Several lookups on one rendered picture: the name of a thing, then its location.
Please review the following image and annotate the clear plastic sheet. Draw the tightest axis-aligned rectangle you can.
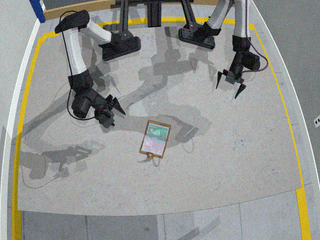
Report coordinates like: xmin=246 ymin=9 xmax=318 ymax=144
xmin=141 ymin=136 xmax=166 ymax=156

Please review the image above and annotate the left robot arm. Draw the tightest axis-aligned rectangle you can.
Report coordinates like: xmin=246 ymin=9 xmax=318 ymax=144
xmin=181 ymin=0 xmax=260 ymax=71

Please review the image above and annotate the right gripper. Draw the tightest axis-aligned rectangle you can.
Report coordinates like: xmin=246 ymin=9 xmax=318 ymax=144
xmin=91 ymin=93 xmax=126 ymax=125

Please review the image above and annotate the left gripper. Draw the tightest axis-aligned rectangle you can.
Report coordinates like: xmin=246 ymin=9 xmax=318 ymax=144
xmin=216 ymin=60 xmax=246 ymax=99

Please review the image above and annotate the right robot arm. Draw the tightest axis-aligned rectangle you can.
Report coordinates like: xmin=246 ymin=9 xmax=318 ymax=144
xmin=54 ymin=9 xmax=139 ymax=119

